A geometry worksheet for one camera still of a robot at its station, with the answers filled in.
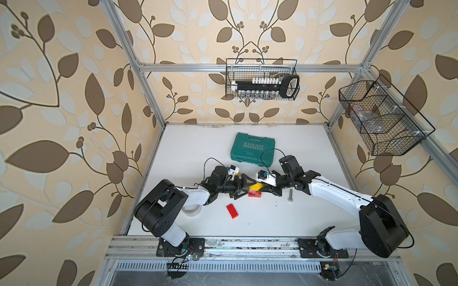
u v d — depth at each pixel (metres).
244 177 0.78
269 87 0.84
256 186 0.81
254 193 0.86
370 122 0.70
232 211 0.84
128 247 0.77
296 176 0.66
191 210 0.83
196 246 0.74
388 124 0.73
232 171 0.84
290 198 0.88
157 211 0.45
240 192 0.77
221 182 0.72
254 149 1.02
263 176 0.71
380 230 0.42
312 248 0.73
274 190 0.72
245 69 0.91
